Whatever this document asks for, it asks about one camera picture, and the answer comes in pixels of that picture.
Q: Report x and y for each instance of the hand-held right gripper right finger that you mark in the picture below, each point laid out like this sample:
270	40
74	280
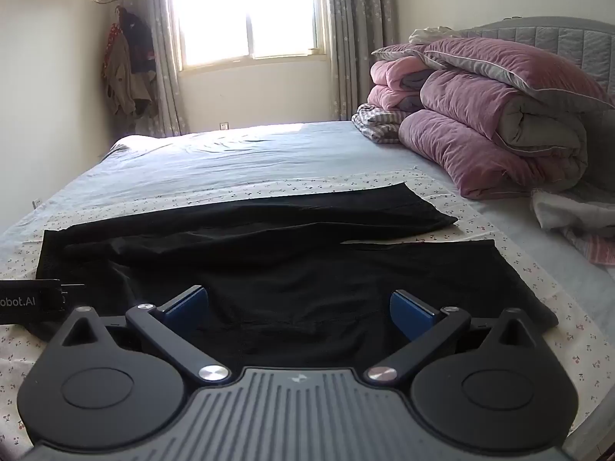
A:
408	313

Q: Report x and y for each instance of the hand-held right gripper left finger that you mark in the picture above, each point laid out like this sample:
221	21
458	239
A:
187	309

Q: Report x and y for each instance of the black pants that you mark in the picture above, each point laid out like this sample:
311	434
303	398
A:
288	259

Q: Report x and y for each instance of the bed with blue sheet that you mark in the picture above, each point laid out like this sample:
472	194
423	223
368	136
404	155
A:
240	158

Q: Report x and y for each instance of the cherry print cloth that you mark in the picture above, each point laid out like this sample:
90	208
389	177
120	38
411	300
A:
571	345

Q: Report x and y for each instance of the folded pink grey quilt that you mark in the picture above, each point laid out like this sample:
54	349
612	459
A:
456	153

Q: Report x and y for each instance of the patterned knit cloth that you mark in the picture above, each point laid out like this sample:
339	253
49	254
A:
571	216

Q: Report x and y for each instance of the checked grey cloth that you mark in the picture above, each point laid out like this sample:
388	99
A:
379	122

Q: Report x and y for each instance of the folded pink blanket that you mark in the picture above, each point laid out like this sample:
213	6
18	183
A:
394	81

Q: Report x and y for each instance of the hanging clothes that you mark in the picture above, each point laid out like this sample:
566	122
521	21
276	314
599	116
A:
127	67

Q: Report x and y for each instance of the pink pillow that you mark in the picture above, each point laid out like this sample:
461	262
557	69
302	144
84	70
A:
504	62

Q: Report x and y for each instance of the white cloth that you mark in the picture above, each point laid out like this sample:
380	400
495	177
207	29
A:
427	34

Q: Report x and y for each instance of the window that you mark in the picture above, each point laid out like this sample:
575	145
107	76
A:
240	9

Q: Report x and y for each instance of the grey padded headboard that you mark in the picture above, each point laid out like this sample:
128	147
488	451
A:
552	33

